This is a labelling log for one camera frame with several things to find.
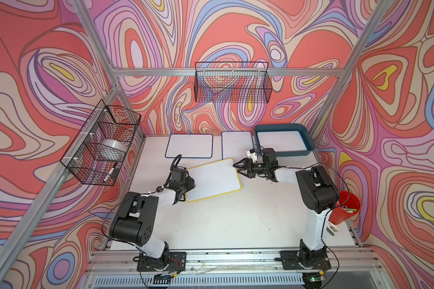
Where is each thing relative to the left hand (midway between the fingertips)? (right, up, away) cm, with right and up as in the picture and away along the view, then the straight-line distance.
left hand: (194, 184), depth 96 cm
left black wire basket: (-39, +31, -15) cm, 52 cm away
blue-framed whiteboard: (+1, +21, +18) cm, 28 cm away
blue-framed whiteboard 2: (+24, +23, +19) cm, 38 cm away
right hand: (+22, +7, -3) cm, 23 cm away
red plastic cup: (+73, -8, -14) cm, 75 cm away
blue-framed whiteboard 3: (+56, +25, +18) cm, 63 cm away
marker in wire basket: (-31, +9, -24) cm, 41 cm away
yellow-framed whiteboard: (+10, +2, +2) cm, 11 cm away
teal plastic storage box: (+70, +32, +22) cm, 80 cm away
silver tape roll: (-29, +18, -27) cm, 43 cm away
